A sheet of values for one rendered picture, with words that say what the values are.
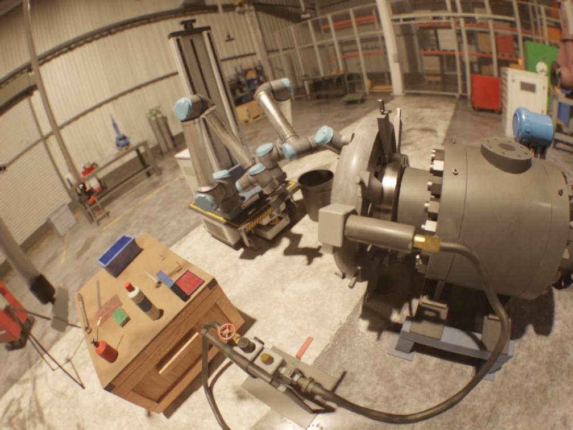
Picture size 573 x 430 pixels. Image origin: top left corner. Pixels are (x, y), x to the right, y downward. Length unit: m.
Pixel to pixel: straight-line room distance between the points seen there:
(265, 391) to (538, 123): 1.73
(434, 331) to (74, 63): 9.64
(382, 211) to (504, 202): 0.45
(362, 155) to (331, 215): 0.24
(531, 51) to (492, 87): 2.34
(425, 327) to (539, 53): 7.60
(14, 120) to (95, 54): 3.38
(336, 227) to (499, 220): 0.53
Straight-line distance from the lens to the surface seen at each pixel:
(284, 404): 1.26
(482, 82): 6.14
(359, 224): 0.67
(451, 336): 1.12
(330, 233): 0.69
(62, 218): 6.49
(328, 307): 1.44
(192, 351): 1.35
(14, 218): 9.32
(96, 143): 8.70
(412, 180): 0.97
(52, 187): 8.80
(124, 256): 1.72
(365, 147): 0.82
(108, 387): 1.25
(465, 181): 0.83
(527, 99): 4.62
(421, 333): 1.08
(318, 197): 1.87
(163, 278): 1.15
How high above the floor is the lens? 1.22
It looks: 33 degrees down
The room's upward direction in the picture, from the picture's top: 16 degrees counter-clockwise
